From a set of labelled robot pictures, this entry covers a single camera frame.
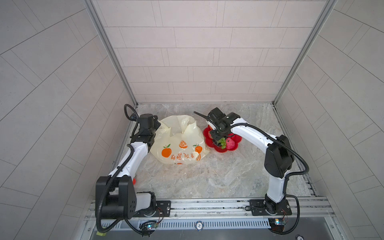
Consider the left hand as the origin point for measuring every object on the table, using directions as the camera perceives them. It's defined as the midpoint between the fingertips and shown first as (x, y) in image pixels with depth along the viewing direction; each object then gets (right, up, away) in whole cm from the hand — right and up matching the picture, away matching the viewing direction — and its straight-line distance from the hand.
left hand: (156, 117), depth 86 cm
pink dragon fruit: (+43, -16, 0) cm, 46 cm away
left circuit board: (+3, -47, -22) cm, 52 cm away
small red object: (-10, -34, -8) cm, 36 cm away
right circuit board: (+61, -49, -18) cm, 80 cm away
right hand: (+35, -11, +3) cm, 36 cm away
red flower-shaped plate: (+32, -16, +4) cm, 36 cm away
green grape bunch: (+39, -15, -2) cm, 41 cm away
